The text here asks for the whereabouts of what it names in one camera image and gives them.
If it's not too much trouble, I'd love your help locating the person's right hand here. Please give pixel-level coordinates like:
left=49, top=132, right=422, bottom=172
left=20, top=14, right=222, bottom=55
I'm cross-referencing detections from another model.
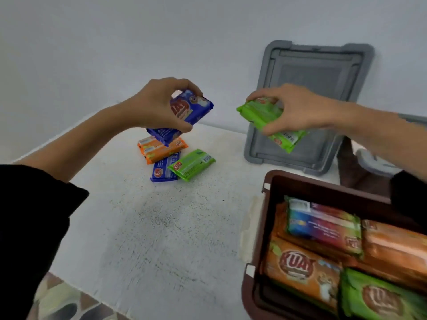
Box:
left=246, top=84, right=354, bottom=136

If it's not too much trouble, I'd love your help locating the person's right forearm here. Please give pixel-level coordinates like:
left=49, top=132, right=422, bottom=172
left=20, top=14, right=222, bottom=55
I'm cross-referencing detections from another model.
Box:
left=343, top=101, right=427, bottom=230

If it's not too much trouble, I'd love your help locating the blue snack packet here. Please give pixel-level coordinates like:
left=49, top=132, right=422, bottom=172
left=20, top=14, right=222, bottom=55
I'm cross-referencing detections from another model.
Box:
left=150, top=151, right=181, bottom=183
left=146, top=89, right=215, bottom=147

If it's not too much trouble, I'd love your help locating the green snack packet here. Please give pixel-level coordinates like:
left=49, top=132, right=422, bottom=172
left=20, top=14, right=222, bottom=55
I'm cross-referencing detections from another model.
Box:
left=236, top=97, right=308, bottom=154
left=167, top=148, right=217, bottom=183

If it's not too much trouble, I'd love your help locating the neat stack of snack packets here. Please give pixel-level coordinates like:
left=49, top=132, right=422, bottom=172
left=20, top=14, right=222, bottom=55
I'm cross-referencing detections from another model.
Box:
left=262, top=195, right=427, bottom=320

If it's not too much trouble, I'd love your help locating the orange snack packet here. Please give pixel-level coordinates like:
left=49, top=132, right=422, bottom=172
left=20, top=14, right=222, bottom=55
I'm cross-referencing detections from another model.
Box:
left=137, top=136, right=189, bottom=165

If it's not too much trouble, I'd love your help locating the brown storage box with sticker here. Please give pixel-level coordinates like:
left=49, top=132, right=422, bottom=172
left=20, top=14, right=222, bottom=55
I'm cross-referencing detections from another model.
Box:
left=241, top=169, right=427, bottom=320

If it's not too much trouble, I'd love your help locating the person's left hand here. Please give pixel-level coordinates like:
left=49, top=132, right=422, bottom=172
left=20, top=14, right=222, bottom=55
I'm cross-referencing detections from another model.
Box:
left=125, top=77, right=204, bottom=134

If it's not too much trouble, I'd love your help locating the person's left forearm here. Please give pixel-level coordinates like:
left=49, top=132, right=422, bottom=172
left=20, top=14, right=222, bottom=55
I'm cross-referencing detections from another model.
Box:
left=0, top=103, right=134, bottom=320

